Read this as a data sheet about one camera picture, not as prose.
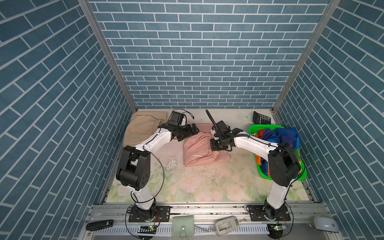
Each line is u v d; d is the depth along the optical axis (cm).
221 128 73
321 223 64
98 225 72
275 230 72
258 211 74
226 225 69
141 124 106
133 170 47
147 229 72
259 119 112
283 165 49
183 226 70
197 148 94
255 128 100
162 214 74
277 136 94
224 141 68
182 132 79
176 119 72
